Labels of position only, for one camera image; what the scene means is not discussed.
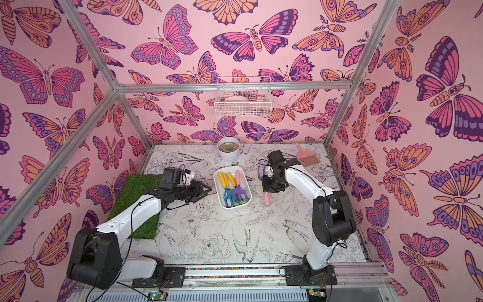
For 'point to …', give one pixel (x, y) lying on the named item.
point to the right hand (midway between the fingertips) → (261, 190)
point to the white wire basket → (243, 97)
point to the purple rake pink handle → (238, 190)
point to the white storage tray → (244, 182)
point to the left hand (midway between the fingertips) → (212, 189)
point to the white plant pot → (229, 148)
